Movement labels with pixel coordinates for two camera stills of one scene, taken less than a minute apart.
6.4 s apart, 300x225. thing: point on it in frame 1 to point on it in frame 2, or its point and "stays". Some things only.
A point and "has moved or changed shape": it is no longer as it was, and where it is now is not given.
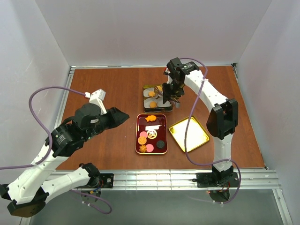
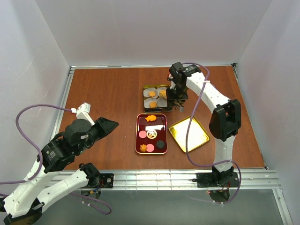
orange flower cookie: [151, 93] stays
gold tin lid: [196, 135] stays
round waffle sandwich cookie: [158, 88] has moved or changed shape
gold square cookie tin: [153, 100] stays
